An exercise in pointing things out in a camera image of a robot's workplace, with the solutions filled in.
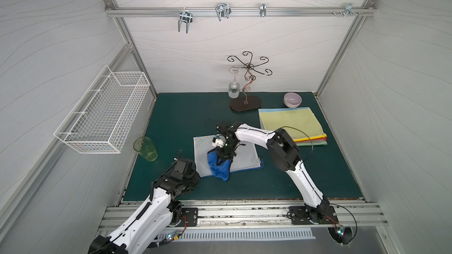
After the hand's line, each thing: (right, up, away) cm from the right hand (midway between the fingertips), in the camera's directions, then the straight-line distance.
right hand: (219, 163), depth 90 cm
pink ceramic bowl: (+47, +34, +25) cm, 63 cm away
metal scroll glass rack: (+18, +33, +25) cm, 45 cm away
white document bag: (+15, +3, +1) cm, 15 cm away
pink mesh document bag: (+60, +11, +8) cm, 61 cm away
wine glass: (+8, +40, +5) cm, 41 cm away
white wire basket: (-46, +23, -22) cm, 56 cm away
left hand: (-8, -6, -6) cm, 12 cm away
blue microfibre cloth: (+2, -2, -6) cm, 7 cm away
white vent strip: (-3, -23, -20) cm, 30 cm away
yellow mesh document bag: (+50, +19, +18) cm, 56 cm away
